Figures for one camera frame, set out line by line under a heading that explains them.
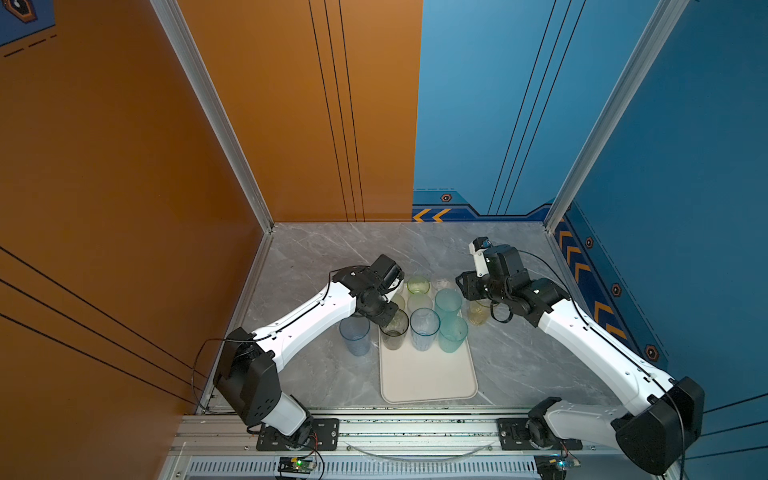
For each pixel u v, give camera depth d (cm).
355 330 84
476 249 69
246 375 41
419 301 91
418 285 97
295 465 71
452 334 87
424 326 82
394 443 73
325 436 74
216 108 86
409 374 83
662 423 37
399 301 87
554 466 71
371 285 57
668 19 70
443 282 99
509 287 57
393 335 83
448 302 91
